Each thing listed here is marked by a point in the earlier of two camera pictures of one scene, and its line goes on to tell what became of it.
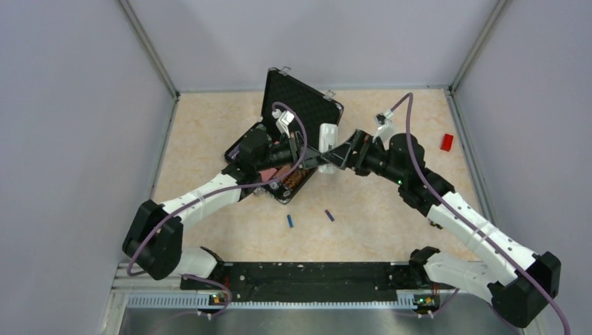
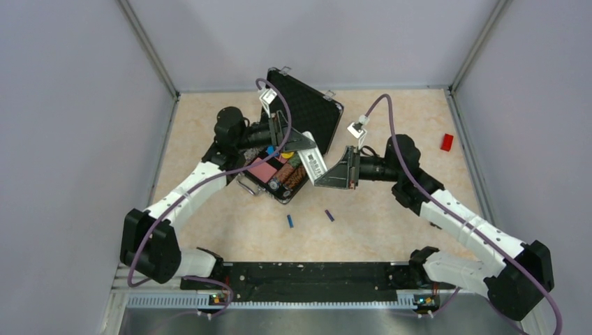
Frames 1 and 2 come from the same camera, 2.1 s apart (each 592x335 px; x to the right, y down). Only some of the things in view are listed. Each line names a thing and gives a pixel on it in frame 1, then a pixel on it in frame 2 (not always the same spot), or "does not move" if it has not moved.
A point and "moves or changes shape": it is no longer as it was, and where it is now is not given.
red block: x=447 y=142 does not move
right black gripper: x=343 y=155 to x=343 y=175
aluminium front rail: x=135 y=291 does not move
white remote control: x=328 y=139 moves or changes shape
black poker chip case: x=311 y=105 does not move
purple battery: x=329 y=216 does not move
